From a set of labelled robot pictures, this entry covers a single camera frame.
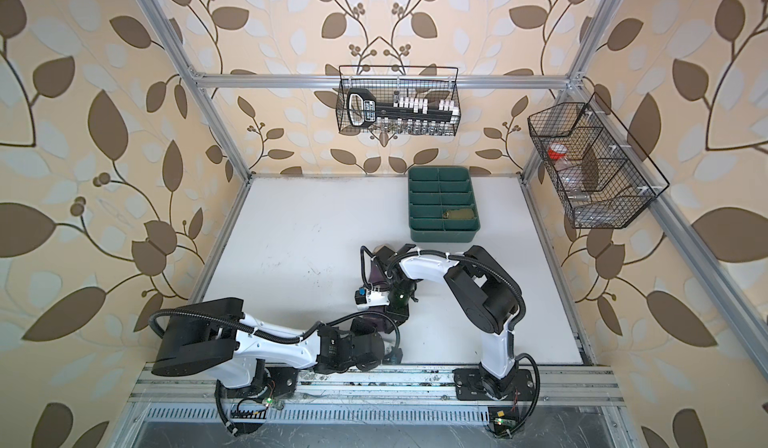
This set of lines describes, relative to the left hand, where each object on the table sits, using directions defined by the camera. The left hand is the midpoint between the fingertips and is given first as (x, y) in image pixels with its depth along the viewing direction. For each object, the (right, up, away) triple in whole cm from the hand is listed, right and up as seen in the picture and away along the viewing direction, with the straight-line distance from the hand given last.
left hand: (376, 323), depth 83 cm
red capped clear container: (+50, +48, -2) cm, 69 cm away
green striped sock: (+27, +30, +19) cm, 45 cm away
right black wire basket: (+57, +40, -10) cm, 70 cm away
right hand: (+4, -1, +1) cm, 4 cm away
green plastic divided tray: (+21, +33, +20) cm, 44 cm away
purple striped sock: (0, +14, -5) cm, 15 cm away
